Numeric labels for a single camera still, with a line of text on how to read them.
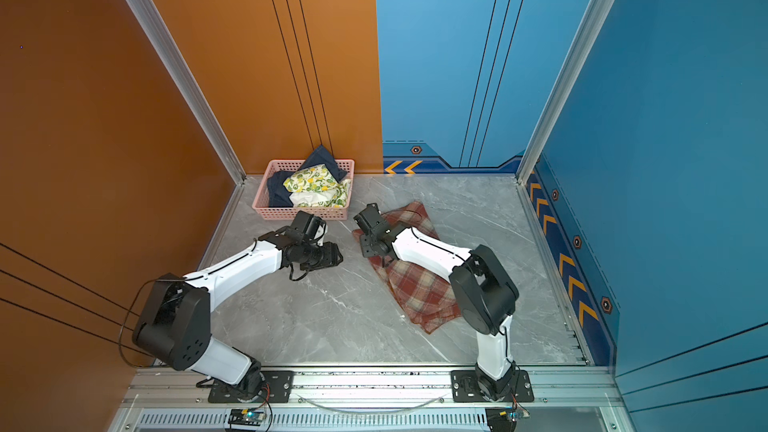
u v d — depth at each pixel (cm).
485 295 51
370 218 70
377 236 67
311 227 72
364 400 72
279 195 107
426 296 87
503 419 71
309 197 105
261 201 105
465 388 72
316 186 105
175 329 44
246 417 71
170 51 84
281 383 74
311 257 74
